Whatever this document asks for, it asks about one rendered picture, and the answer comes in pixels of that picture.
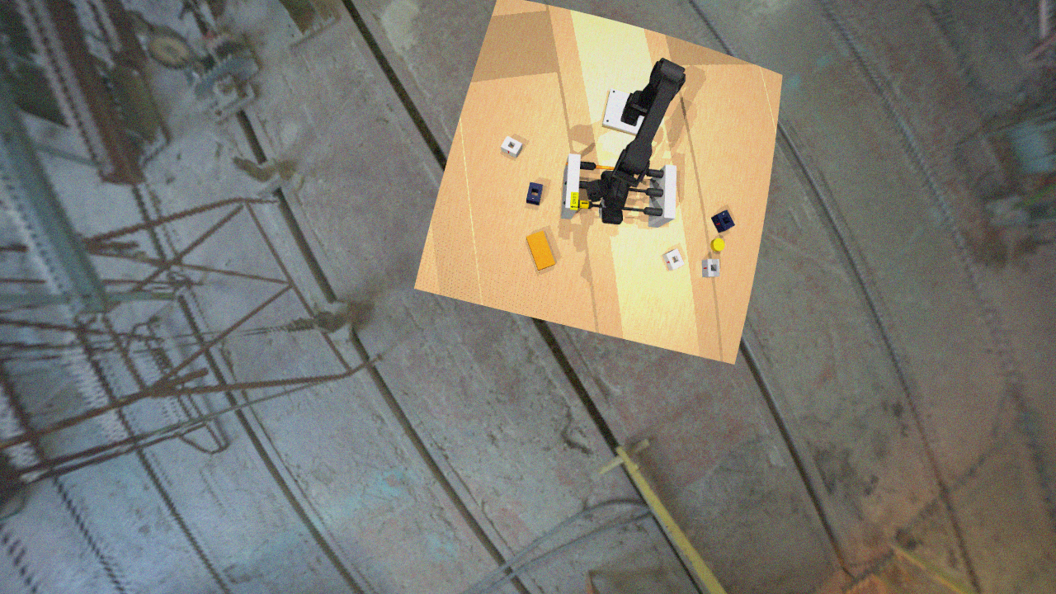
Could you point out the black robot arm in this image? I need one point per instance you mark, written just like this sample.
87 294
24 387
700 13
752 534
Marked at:
665 82

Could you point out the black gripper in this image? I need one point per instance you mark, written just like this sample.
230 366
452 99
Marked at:
609 216

